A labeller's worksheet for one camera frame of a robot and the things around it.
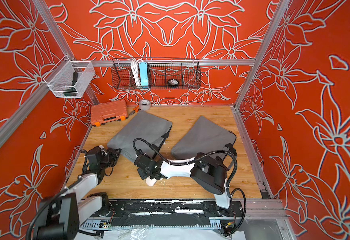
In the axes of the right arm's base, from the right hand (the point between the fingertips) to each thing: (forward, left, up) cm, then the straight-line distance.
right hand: (140, 166), depth 84 cm
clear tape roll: (+51, +5, 0) cm, 52 cm away
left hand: (+10, +13, +4) cm, 17 cm away
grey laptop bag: (+22, +1, +4) cm, 23 cm away
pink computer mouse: (-7, -7, -3) cm, 10 cm away
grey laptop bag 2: (+21, -39, +1) cm, 45 cm away
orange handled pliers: (+46, +12, -1) cm, 48 cm away
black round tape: (+48, -18, +25) cm, 57 cm away
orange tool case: (+41, +28, +3) cm, 50 cm away
